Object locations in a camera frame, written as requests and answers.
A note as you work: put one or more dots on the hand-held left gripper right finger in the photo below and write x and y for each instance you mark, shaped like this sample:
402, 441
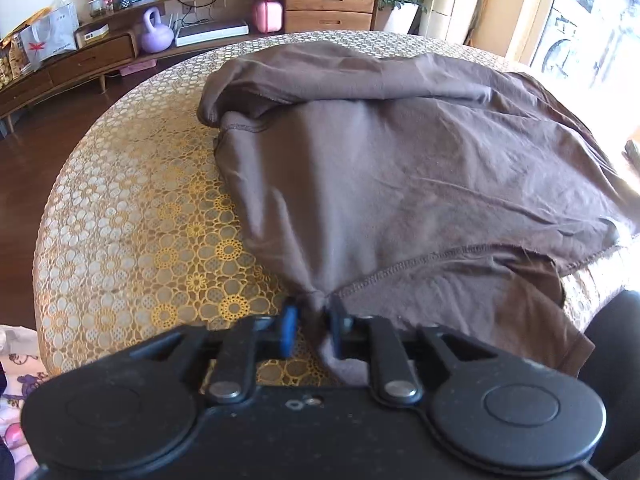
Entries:
334, 327

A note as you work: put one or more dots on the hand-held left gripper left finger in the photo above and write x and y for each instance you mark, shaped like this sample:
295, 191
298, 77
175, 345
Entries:
289, 330

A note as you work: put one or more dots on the brown garment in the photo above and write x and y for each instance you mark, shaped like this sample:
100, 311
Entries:
400, 160

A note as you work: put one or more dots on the white printed cloth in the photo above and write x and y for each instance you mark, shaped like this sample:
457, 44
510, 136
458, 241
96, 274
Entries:
22, 360

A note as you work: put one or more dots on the pink flat object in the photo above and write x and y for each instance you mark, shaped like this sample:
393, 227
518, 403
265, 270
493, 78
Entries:
139, 67

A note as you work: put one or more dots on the white flat box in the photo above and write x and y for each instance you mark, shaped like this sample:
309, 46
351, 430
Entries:
212, 32

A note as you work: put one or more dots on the pink carry case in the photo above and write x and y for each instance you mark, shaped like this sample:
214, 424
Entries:
267, 16

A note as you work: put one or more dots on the wooden television stand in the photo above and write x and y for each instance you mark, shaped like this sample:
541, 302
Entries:
100, 67

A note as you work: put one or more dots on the purple kettlebell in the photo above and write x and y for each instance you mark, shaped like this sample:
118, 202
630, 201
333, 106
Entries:
156, 35

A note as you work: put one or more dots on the white router with antennas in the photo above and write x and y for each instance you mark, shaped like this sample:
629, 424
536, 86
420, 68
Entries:
174, 20

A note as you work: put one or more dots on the cream standing air conditioner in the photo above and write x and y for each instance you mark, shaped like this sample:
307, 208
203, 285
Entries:
450, 0

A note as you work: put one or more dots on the small white box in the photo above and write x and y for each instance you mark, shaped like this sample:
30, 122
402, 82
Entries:
92, 36

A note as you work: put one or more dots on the white washing machine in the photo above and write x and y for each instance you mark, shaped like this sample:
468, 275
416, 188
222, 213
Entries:
562, 50

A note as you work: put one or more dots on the grey shopping bag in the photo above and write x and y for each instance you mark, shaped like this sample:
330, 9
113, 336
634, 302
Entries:
50, 35

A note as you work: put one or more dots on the jar of golden balls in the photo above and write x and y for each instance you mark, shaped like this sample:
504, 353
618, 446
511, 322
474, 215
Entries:
11, 60

